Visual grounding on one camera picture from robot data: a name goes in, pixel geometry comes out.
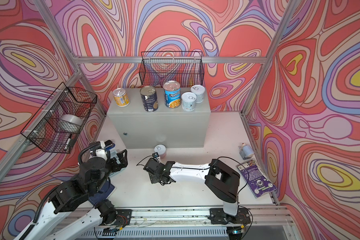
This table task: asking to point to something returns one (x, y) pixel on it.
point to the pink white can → (161, 149)
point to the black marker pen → (68, 142)
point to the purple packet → (258, 183)
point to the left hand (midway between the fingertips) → (121, 152)
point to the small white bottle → (246, 151)
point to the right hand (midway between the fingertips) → (160, 176)
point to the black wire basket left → (57, 125)
